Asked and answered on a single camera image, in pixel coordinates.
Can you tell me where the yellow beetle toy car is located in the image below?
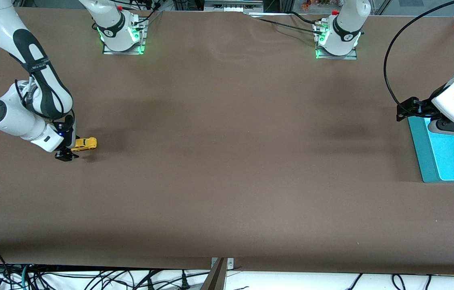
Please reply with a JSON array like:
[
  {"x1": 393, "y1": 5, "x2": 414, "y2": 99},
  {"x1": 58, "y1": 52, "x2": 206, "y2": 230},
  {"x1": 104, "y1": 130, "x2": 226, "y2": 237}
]
[{"x1": 70, "y1": 137, "x2": 97, "y2": 152}]

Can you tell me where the teal plastic bin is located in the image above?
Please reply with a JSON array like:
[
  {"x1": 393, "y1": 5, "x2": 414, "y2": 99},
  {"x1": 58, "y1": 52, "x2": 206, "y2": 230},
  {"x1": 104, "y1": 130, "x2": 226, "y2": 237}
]
[{"x1": 407, "y1": 115, "x2": 454, "y2": 184}]

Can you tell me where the brown table cover sheet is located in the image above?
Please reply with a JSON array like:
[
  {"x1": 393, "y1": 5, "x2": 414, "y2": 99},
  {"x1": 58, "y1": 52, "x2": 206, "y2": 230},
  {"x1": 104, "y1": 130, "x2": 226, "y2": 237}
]
[{"x1": 0, "y1": 6, "x2": 454, "y2": 276}]

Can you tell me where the dark metal strut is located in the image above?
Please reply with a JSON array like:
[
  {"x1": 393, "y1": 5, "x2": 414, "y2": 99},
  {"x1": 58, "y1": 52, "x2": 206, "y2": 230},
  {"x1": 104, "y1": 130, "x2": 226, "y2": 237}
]
[{"x1": 200, "y1": 258, "x2": 227, "y2": 290}]

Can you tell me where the grey power strip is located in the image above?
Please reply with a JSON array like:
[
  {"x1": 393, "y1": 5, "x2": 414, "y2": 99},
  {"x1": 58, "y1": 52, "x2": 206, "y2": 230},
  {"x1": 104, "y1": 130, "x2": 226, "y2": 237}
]
[{"x1": 204, "y1": 0, "x2": 264, "y2": 12}]

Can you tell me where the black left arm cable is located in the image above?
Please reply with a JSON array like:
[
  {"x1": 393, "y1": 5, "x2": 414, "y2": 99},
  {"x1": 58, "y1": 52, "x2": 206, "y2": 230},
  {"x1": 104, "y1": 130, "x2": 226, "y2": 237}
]
[{"x1": 384, "y1": 0, "x2": 454, "y2": 117}]

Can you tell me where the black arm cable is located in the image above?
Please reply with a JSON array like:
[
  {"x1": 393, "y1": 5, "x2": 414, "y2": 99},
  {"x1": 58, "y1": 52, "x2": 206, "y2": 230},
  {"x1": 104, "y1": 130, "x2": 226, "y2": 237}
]
[
  {"x1": 384, "y1": 0, "x2": 454, "y2": 117},
  {"x1": 15, "y1": 79, "x2": 76, "y2": 139}
]

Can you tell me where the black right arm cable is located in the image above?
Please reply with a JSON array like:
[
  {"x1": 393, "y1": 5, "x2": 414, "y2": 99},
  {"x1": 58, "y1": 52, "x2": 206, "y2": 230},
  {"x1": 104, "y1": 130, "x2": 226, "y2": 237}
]
[{"x1": 15, "y1": 79, "x2": 76, "y2": 139}]

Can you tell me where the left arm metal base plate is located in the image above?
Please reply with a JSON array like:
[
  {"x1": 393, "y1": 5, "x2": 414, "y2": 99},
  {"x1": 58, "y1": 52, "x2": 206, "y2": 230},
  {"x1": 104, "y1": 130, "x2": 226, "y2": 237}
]
[{"x1": 315, "y1": 20, "x2": 358, "y2": 60}]

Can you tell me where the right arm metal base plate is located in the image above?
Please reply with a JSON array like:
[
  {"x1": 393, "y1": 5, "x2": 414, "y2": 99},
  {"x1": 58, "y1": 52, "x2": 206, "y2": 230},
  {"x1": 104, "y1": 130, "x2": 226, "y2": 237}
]
[{"x1": 103, "y1": 18, "x2": 147, "y2": 55}]

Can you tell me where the black base connector cable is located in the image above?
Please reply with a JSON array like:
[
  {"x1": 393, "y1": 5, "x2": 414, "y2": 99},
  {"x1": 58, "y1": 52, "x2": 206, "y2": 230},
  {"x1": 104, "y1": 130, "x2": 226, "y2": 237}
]
[{"x1": 130, "y1": 0, "x2": 162, "y2": 25}]

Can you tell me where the short black table cable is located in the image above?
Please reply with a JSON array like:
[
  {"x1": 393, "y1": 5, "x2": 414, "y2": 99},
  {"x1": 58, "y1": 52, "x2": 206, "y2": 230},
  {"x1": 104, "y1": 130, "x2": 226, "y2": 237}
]
[{"x1": 289, "y1": 11, "x2": 324, "y2": 25}]

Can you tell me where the long black table cable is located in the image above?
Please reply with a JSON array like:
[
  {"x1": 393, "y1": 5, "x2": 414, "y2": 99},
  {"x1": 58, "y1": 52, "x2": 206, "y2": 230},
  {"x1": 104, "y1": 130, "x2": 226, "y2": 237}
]
[{"x1": 251, "y1": 15, "x2": 324, "y2": 33}]

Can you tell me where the silver metal bracket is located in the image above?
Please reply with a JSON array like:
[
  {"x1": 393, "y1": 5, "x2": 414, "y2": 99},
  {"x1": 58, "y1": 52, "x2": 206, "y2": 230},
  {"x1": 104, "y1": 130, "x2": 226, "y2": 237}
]
[{"x1": 211, "y1": 258, "x2": 234, "y2": 270}]

